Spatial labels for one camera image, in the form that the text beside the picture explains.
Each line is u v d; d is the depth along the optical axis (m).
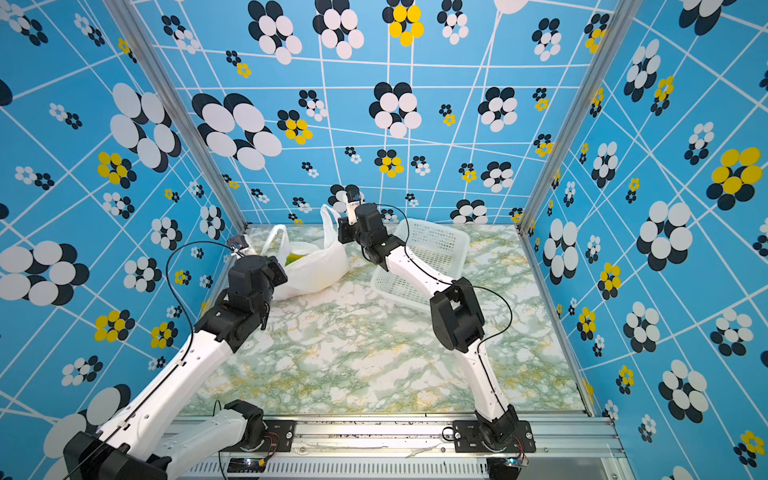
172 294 0.88
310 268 0.85
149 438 0.39
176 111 0.86
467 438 0.72
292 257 0.85
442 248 1.11
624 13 0.68
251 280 0.54
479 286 0.55
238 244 0.62
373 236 0.72
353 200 0.79
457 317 0.56
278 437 0.73
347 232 0.81
